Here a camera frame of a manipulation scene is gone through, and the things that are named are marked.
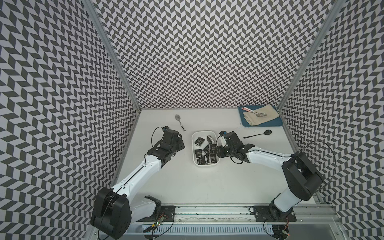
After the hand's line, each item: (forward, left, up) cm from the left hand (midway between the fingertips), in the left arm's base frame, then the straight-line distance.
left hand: (180, 142), depth 84 cm
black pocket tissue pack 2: (+8, -11, -12) cm, 18 cm away
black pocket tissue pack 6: (-1, -10, -10) cm, 15 cm away
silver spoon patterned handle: (+29, +5, -12) cm, 32 cm away
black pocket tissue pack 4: (+2, -15, -11) cm, 19 cm away
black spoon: (+15, -58, -11) cm, 61 cm away
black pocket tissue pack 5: (+1, -19, -8) cm, 21 cm away
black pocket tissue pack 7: (-7, -12, -10) cm, 17 cm away
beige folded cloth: (+27, -52, -12) cm, 60 cm away
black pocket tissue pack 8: (-5, -19, -10) cm, 22 cm away
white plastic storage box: (+2, -13, -10) cm, 17 cm away
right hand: (-2, -21, -8) cm, 23 cm away
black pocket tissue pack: (-6, -22, +1) cm, 23 cm away
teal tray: (+23, -65, -10) cm, 69 cm away
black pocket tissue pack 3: (+9, -18, -10) cm, 22 cm away
